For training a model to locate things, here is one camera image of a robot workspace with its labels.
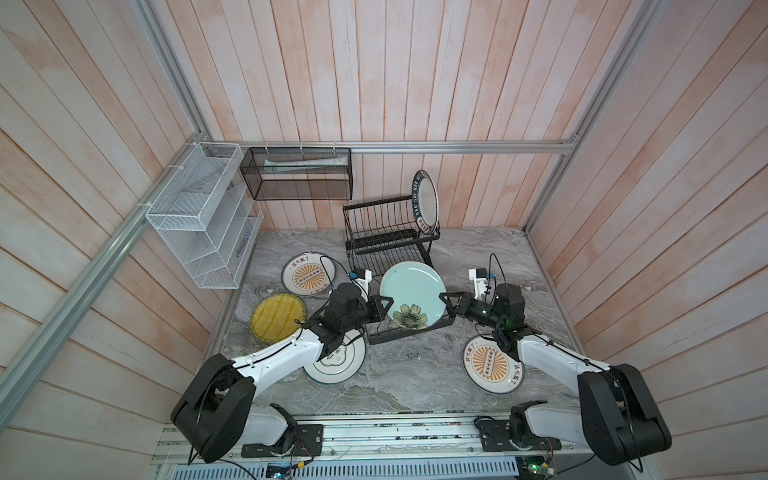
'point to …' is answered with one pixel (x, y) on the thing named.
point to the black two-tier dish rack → (379, 234)
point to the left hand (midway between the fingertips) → (394, 307)
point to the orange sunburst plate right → (491, 368)
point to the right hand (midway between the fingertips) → (440, 296)
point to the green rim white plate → (425, 202)
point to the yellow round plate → (276, 316)
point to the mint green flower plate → (415, 289)
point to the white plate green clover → (341, 363)
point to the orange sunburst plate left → (308, 273)
